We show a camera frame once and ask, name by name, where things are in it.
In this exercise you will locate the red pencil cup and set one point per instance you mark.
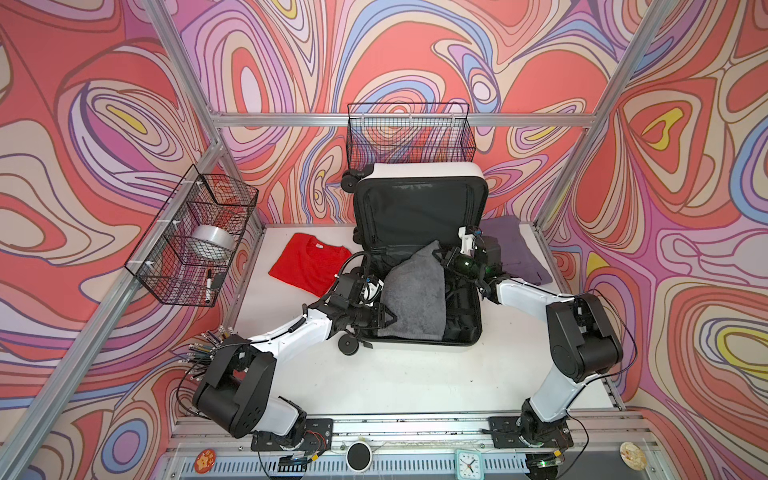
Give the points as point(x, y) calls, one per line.
point(198, 355)

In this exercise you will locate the black wire basket left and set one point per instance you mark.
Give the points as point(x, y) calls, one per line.
point(165, 265)

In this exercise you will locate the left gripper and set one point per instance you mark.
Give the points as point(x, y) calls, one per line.
point(378, 318)

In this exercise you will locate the red folded t-shirt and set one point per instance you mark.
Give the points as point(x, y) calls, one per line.
point(309, 264)

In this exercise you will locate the beige round sticker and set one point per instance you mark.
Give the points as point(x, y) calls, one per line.
point(633, 456)

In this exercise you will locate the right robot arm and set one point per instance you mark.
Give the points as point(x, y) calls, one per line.
point(582, 341)

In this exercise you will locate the silver tape roll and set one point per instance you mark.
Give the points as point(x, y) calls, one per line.
point(212, 243)

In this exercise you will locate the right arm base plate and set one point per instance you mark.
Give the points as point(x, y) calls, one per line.
point(504, 433)

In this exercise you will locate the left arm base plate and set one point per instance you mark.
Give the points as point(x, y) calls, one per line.
point(310, 436)

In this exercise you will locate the black marker pen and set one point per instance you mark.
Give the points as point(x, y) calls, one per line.
point(208, 287)

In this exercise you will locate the red round sticker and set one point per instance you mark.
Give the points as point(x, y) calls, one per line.
point(205, 461)

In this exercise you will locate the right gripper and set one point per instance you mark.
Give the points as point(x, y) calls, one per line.
point(448, 261)

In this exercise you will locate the black wire basket back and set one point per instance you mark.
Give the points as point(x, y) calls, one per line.
point(408, 132)

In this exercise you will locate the purple trousers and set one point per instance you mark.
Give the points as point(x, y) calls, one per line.
point(516, 257)

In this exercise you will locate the small teal clock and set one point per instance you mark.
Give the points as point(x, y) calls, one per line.
point(469, 465)

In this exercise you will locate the grey towel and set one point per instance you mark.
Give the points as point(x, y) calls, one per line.
point(415, 292)

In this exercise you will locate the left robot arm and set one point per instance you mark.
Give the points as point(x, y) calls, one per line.
point(235, 391)

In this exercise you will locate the open black white suitcase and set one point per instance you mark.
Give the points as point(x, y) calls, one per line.
point(399, 209)

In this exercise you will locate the black wire basket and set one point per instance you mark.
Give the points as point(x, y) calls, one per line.
point(165, 265)
point(408, 132)

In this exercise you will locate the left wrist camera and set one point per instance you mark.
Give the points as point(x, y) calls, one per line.
point(371, 290)

